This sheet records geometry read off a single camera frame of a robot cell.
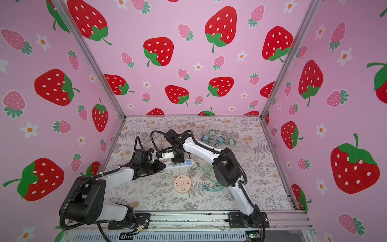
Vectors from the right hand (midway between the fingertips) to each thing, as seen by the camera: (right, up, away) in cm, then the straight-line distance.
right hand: (174, 157), depth 90 cm
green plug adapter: (+25, +15, +20) cm, 35 cm away
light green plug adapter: (+38, +8, +14) cm, 42 cm away
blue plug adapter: (+20, +11, +14) cm, 27 cm away
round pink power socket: (+5, -14, -6) cm, 16 cm away
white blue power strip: (+8, -4, +3) cm, 9 cm away
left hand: (-6, -5, +1) cm, 8 cm away
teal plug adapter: (+30, +10, +15) cm, 35 cm away
